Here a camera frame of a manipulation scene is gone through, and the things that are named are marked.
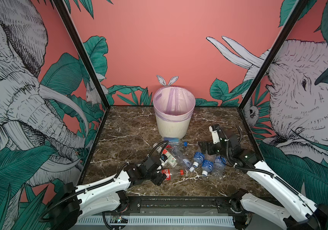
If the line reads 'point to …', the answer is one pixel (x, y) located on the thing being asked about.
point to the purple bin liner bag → (173, 104)
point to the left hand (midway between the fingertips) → (162, 171)
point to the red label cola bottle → (169, 173)
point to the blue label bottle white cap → (198, 158)
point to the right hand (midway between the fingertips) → (204, 139)
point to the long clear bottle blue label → (180, 157)
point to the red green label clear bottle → (170, 159)
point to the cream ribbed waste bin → (173, 121)
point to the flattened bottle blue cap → (175, 141)
